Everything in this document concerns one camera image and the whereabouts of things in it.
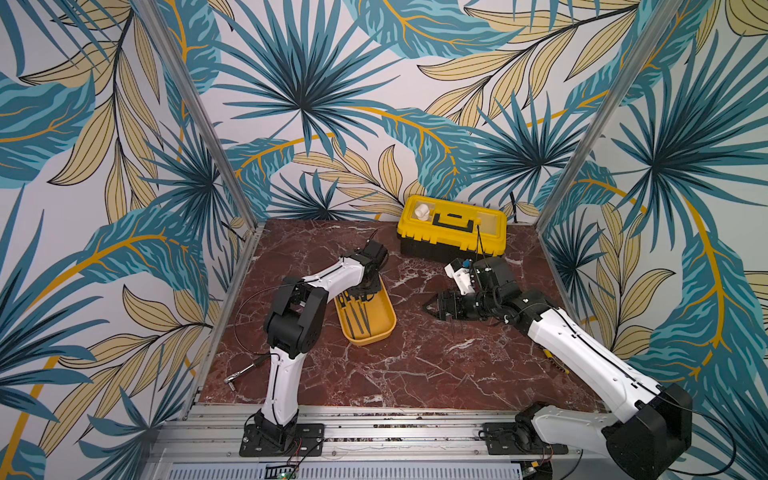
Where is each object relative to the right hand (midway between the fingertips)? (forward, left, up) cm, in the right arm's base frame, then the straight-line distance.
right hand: (434, 307), depth 76 cm
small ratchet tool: (-11, +56, -17) cm, 59 cm away
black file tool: (+7, +18, -19) cm, 27 cm away
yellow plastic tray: (+8, +13, -20) cm, 26 cm away
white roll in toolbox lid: (+32, 0, +3) cm, 32 cm away
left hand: (+16, +18, -17) cm, 29 cm away
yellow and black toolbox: (+29, -7, -3) cm, 30 cm away
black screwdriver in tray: (+12, +26, -18) cm, 33 cm away
